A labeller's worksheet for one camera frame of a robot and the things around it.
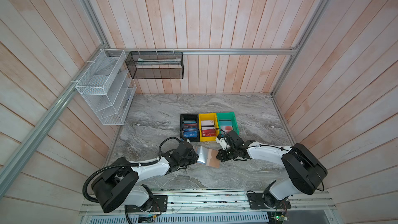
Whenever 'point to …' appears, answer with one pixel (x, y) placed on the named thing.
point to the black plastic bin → (189, 117)
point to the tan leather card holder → (208, 156)
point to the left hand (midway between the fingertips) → (196, 159)
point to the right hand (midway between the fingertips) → (217, 156)
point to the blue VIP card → (191, 134)
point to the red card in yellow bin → (209, 132)
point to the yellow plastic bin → (208, 116)
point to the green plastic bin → (230, 115)
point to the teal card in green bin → (226, 123)
